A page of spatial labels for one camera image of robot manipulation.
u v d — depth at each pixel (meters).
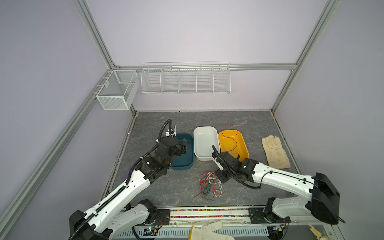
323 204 0.40
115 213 0.43
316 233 0.68
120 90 1.02
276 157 0.94
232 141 1.00
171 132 0.60
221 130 1.02
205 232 0.69
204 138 1.03
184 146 0.68
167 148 0.51
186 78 0.97
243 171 0.56
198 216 0.75
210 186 0.82
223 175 0.71
